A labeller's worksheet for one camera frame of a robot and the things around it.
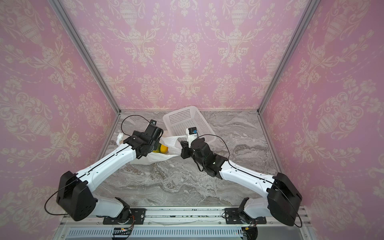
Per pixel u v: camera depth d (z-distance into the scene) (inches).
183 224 28.7
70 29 30.1
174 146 30.6
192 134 26.0
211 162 22.6
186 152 26.6
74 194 15.9
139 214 29.6
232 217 28.7
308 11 27.5
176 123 43.4
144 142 23.1
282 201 16.0
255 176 18.3
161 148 35.2
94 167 18.1
